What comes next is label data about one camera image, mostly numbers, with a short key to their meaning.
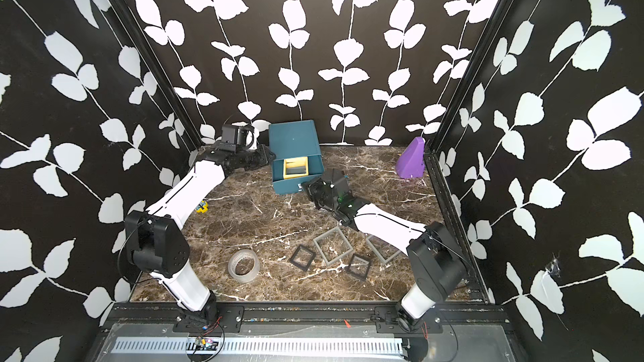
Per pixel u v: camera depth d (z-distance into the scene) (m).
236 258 0.84
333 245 0.90
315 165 0.93
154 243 0.46
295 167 0.91
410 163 1.04
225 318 0.74
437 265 0.45
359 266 0.85
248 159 0.73
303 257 0.87
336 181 0.63
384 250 0.88
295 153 0.89
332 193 0.65
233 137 0.66
